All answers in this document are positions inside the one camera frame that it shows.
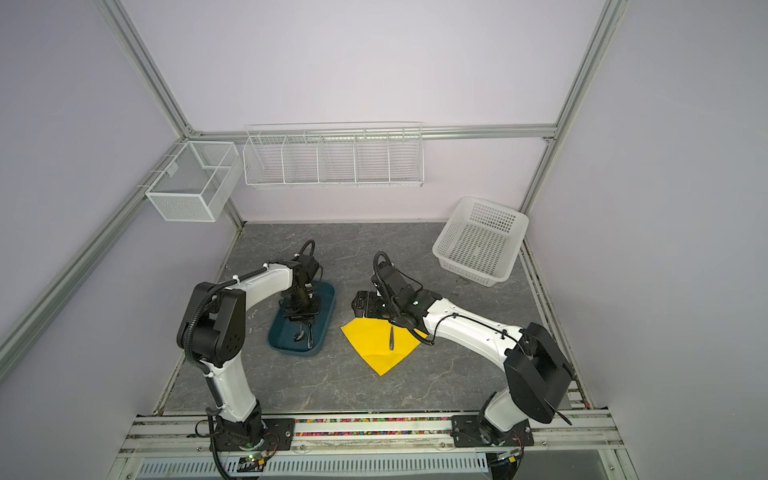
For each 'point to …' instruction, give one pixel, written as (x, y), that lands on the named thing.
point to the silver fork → (392, 338)
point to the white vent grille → (198, 465)
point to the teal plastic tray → (291, 336)
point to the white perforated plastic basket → (480, 241)
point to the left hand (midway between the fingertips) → (312, 323)
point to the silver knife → (310, 337)
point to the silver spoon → (297, 337)
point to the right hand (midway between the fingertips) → (363, 307)
